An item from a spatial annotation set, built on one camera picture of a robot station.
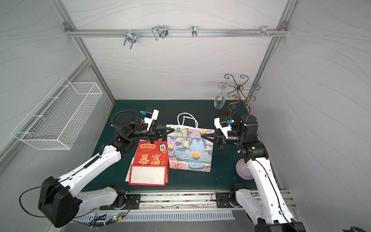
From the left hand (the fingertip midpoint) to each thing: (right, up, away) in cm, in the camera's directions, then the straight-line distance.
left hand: (172, 131), depth 61 cm
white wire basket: (-57, +4, +7) cm, 58 cm away
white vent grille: (-10, -44, +9) cm, 46 cm away
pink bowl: (+38, -25, +21) cm, 50 cm away
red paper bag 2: (-16, -17, +27) cm, 35 cm away
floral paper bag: (+7, -9, +4) cm, 12 cm away
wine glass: (+27, +16, +30) cm, 44 cm away
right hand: (+13, -2, +1) cm, 13 cm away
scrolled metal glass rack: (+59, +28, +50) cm, 83 cm away
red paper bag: (-16, -27, +18) cm, 36 cm away
